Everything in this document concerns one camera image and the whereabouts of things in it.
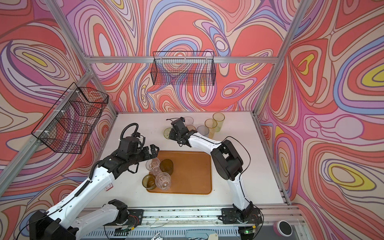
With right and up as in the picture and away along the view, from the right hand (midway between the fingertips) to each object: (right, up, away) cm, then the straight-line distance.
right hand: (172, 136), depth 95 cm
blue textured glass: (+20, +4, 0) cm, 20 cm away
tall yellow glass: (+26, +8, +6) cm, 28 cm away
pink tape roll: (+54, -39, -28) cm, 73 cm away
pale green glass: (-7, +2, +15) cm, 16 cm away
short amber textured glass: (-12, -25, -11) cm, 30 cm away
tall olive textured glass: (-2, -16, -11) cm, 19 cm away
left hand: (-7, -6, -16) cm, 18 cm away
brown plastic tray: (+13, -21, -6) cm, 26 cm away
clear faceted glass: (-10, -17, -7) cm, 21 cm away
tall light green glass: (+31, +13, +4) cm, 34 cm away
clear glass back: (-4, -25, -11) cm, 27 cm away
